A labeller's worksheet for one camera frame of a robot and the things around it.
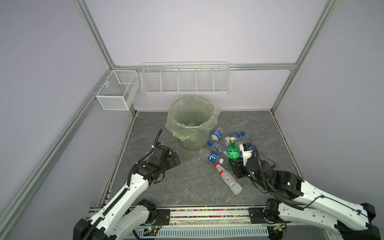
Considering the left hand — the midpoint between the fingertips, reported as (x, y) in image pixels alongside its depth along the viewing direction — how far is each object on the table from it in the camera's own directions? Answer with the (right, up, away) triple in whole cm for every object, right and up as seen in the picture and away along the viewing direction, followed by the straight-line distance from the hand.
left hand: (172, 162), depth 80 cm
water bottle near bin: (+27, +14, +20) cm, 36 cm away
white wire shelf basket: (+6, +50, +18) cm, 54 cm away
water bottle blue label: (+23, 0, +9) cm, 25 cm away
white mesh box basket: (-40, +44, +21) cm, 63 cm away
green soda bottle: (+30, +8, -13) cm, 33 cm away
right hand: (+30, +3, -11) cm, 32 cm away
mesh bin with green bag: (+9, +24, +22) cm, 34 cm away
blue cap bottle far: (+40, +13, +19) cm, 46 cm away
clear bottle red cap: (+31, -10, 0) cm, 33 cm away
